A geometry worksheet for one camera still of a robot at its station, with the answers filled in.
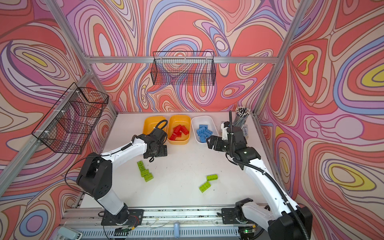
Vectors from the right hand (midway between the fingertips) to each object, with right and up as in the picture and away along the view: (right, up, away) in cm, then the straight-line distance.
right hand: (214, 144), depth 78 cm
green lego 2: (-41, -18, +9) cm, 46 cm away
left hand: (-31, -7, +13) cm, 34 cm away
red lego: (-23, +6, +26) cm, 35 cm away
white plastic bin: (-3, +14, +31) cm, 34 cm away
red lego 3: (-25, +2, +22) cm, 33 cm away
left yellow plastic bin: (-44, +12, +32) cm, 56 cm away
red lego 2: (-17, +7, +25) cm, 31 cm away
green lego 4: (-5, -25, +4) cm, 25 cm away
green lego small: (0, -20, +6) cm, 21 cm away
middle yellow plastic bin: (-25, +14, +33) cm, 44 cm away
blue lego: (-4, +5, +24) cm, 25 cm away
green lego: (-43, -15, +12) cm, 47 cm away
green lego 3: (-37, -21, +7) cm, 43 cm away
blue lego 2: (-5, +2, +22) cm, 23 cm away
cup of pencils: (+20, +17, +15) cm, 30 cm away
